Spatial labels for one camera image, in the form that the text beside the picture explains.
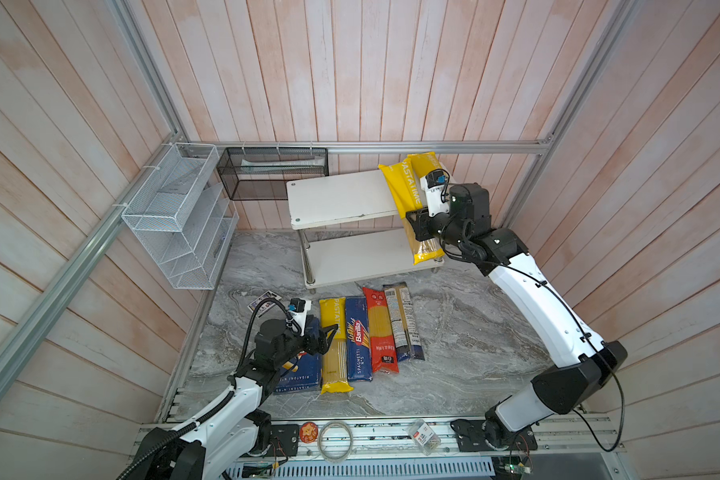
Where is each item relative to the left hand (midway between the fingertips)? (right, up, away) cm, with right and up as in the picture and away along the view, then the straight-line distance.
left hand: (325, 326), depth 83 cm
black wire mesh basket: (-24, +50, +21) cm, 59 cm away
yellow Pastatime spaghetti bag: (+3, -10, +1) cm, 11 cm away
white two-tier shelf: (+7, +32, +40) cm, 51 cm away
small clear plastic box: (+26, -25, -10) cm, 37 cm away
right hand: (+22, +31, -10) cm, 39 cm away
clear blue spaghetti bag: (+24, -1, +10) cm, 26 cm away
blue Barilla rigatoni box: (-6, -11, -5) cm, 13 cm away
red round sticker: (-4, -25, -8) cm, 27 cm away
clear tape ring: (0, -28, -9) cm, 29 cm away
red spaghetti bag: (+16, -6, +5) cm, 18 cm away
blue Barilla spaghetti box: (+10, -10, 0) cm, 14 cm away
